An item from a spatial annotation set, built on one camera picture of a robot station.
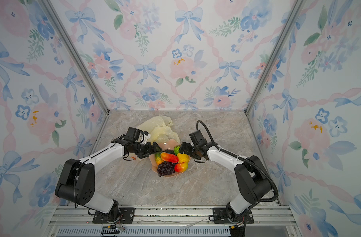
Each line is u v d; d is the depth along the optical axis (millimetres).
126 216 738
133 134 722
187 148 797
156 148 798
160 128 984
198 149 751
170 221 733
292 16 715
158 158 879
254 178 457
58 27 749
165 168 818
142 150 766
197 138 703
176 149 893
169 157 847
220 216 734
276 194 412
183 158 840
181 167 816
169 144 958
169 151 904
